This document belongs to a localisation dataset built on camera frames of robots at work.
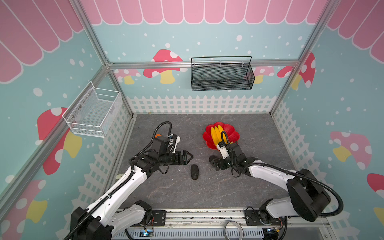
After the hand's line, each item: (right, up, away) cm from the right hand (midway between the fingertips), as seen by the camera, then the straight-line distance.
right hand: (216, 159), depth 88 cm
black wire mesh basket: (+5, +51, +6) cm, 52 cm away
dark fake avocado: (-13, -6, -1) cm, 15 cm away
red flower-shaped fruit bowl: (+13, +13, +16) cm, 25 cm away
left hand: (-18, +3, -12) cm, 22 cm away
